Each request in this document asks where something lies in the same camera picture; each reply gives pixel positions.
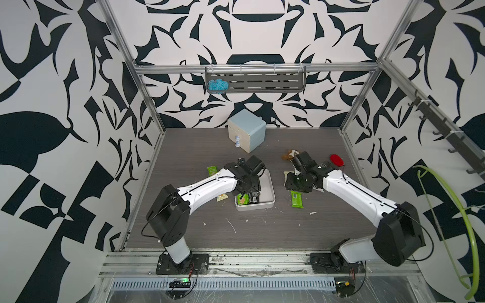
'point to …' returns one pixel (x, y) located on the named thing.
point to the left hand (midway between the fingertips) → (249, 183)
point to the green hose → (422, 168)
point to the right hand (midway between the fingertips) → (286, 182)
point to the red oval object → (337, 160)
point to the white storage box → (267, 197)
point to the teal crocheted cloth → (217, 86)
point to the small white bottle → (237, 141)
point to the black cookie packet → (254, 197)
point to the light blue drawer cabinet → (251, 129)
